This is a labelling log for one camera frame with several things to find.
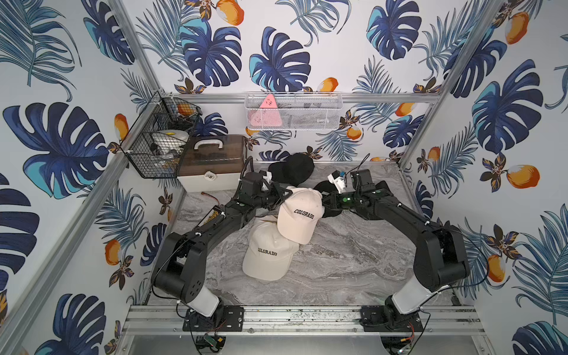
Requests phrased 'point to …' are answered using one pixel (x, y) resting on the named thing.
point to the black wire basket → (156, 148)
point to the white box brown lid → (212, 163)
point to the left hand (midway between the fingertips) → (293, 187)
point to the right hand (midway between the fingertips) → (320, 201)
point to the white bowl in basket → (171, 141)
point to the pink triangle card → (268, 115)
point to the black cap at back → (293, 170)
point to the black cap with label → (328, 186)
